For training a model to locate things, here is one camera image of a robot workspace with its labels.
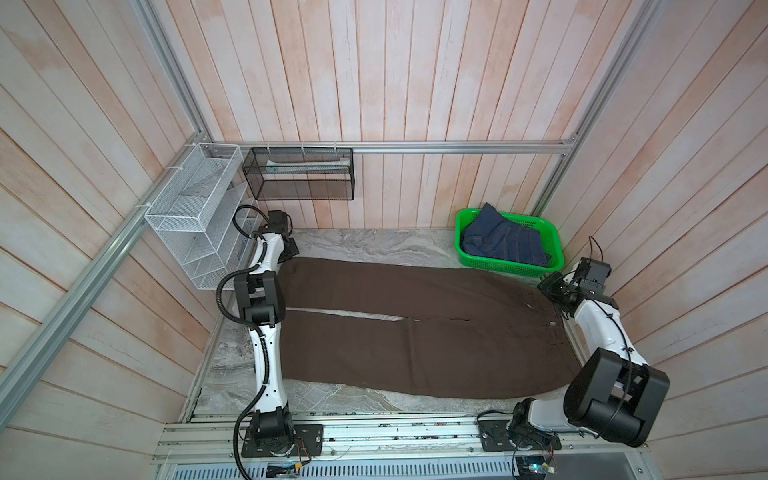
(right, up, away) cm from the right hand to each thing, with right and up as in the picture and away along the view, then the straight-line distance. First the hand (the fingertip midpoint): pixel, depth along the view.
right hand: (547, 281), depth 87 cm
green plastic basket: (+13, +14, +20) cm, 28 cm away
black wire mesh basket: (-78, +37, +17) cm, 88 cm away
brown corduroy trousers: (-36, -15, +4) cm, 40 cm away
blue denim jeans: (-9, +16, +23) cm, 29 cm away
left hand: (-84, +7, +21) cm, 87 cm away
